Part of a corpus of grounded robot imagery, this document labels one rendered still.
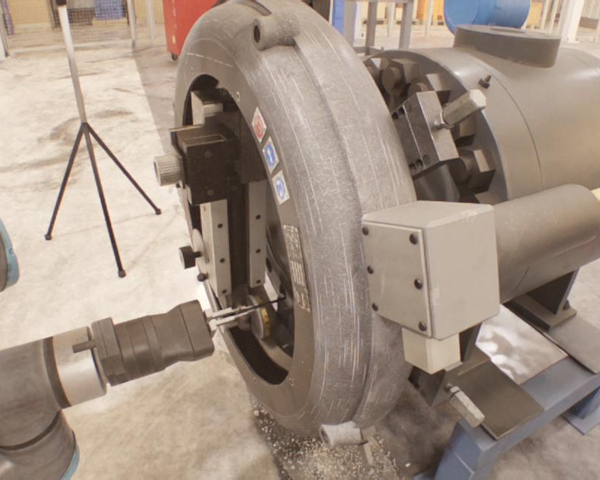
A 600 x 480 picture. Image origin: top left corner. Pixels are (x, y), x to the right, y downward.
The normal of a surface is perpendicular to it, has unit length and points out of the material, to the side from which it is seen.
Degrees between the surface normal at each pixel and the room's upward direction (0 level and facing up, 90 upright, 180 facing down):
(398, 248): 90
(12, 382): 41
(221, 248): 94
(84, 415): 0
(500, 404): 0
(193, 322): 34
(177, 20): 90
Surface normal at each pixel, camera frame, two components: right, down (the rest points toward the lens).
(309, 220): -0.66, 0.20
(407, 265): -0.88, 0.23
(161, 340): 0.40, -0.46
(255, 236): 0.46, 0.53
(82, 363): 0.35, -0.26
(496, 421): 0.02, -0.85
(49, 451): 0.84, 0.29
